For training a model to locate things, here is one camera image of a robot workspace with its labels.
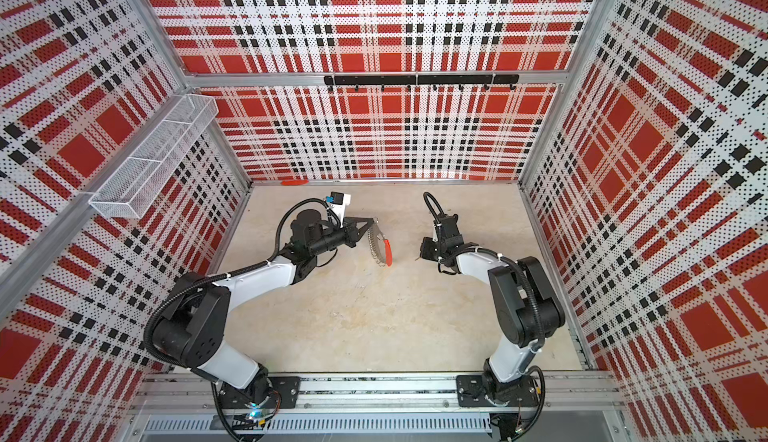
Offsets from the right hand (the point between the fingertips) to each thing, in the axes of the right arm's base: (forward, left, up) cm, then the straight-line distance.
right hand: (424, 248), depth 96 cm
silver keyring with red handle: (-2, +14, +3) cm, 14 cm away
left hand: (-1, +15, +15) cm, 21 cm away
